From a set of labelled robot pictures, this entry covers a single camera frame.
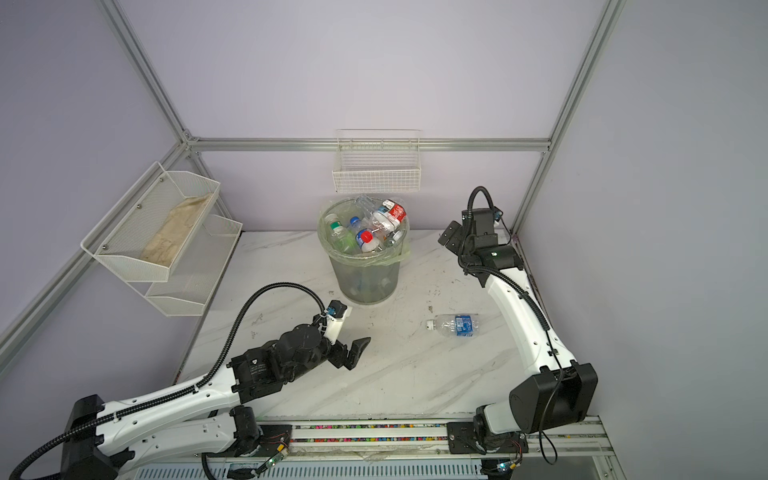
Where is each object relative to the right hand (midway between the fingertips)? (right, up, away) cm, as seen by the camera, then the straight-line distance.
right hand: (449, 240), depth 79 cm
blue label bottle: (+4, -25, +9) cm, 27 cm away
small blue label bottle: (-23, 0, -1) cm, 23 cm away
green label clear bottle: (-31, +1, +9) cm, 32 cm away
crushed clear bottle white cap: (-23, +10, +8) cm, 26 cm away
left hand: (-25, -23, -6) cm, 35 cm away
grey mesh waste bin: (-23, -13, +11) cm, 29 cm away
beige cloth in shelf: (-74, -2, -4) cm, 75 cm away
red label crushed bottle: (-16, +7, +2) cm, 18 cm away
